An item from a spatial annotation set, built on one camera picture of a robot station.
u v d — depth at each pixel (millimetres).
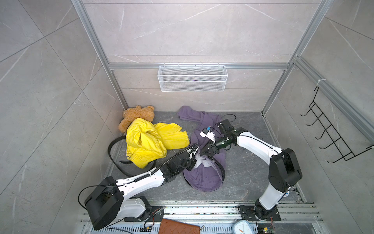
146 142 851
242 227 682
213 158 763
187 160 626
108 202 408
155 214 725
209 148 727
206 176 841
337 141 634
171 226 687
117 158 968
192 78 1007
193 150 686
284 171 462
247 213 731
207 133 743
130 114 1042
